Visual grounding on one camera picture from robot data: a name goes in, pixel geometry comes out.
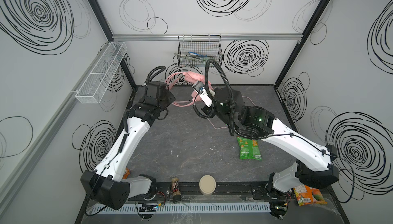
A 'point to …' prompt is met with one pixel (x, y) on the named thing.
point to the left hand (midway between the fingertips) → (172, 93)
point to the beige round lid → (207, 185)
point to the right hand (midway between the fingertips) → (203, 91)
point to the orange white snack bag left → (127, 173)
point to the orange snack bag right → (305, 194)
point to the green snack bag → (249, 149)
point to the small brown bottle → (176, 193)
